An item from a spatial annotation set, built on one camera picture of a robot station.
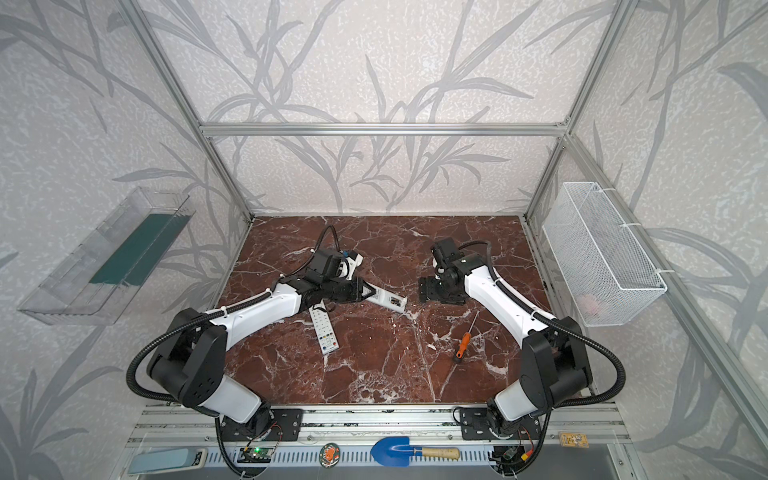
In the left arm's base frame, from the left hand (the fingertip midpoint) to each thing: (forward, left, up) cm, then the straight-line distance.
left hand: (376, 283), depth 86 cm
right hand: (-1, -16, -1) cm, 17 cm away
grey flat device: (-41, +47, -7) cm, 63 cm away
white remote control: (-2, -4, -7) cm, 8 cm away
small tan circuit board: (-37, -49, -10) cm, 62 cm away
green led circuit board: (-40, +28, -14) cm, 51 cm away
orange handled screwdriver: (-11, -27, -11) cm, 31 cm away
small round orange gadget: (-40, +9, -11) cm, 43 cm away
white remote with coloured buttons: (-9, +16, -11) cm, 22 cm away
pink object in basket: (-10, -54, +9) cm, 55 cm away
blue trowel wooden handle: (-39, -7, -11) cm, 41 cm away
